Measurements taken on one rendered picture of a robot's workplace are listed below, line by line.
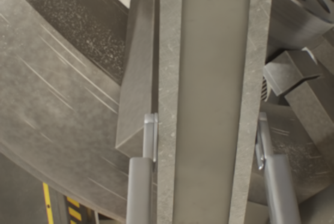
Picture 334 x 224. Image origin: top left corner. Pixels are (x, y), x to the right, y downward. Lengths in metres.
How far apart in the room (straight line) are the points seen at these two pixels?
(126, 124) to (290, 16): 0.24
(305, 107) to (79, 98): 0.27
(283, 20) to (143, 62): 0.20
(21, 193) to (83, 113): 0.92
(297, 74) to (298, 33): 0.04
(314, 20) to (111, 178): 0.26
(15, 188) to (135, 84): 0.95
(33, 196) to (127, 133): 0.92
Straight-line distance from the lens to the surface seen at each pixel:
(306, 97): 0.54
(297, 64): 0.55
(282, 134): 0.48
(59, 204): 1.15
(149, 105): 0.29
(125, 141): 0.29
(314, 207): 0.36
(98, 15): 0.36
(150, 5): 0.37
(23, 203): 1.24
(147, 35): 0.34
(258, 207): 0.40
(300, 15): 0.50
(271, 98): 0.68
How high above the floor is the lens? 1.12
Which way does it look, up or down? 57 degrees down
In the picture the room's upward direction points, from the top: 93 degrees counter-clockwise
